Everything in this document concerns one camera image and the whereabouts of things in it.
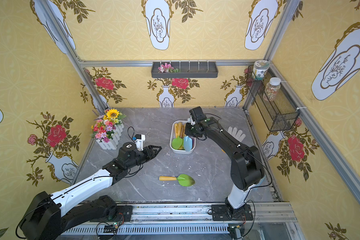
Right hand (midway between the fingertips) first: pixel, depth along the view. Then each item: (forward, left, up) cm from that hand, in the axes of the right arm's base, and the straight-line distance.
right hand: (190, 129), depth 89 cm
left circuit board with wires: (-49, +37, -17) cm, 64 cm away
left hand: (-14, +18, +1) cm, 23 cm away
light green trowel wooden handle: (+6, +5, -11) cm, 14 cm away
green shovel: (-25, +3, -13) cm, 29 cm away
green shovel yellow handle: (-2, +8, -12) cm, 15 cm away
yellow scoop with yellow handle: (+6, +9, -9) cm, 14 cm away
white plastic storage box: (-8, +6, -13) cm, 17 cm away
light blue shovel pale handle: (-8, +1, -4) cm, 9 cm away
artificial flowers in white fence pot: (-4, +48, +2) cm, 48 cm away
